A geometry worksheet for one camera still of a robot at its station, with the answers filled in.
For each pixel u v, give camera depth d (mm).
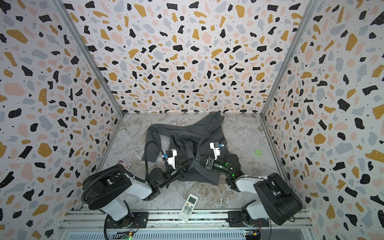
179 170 701
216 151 755
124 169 507
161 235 702
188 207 764
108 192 448
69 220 748
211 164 705
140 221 738
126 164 916
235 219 740
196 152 791
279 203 432
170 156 702
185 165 758
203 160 756
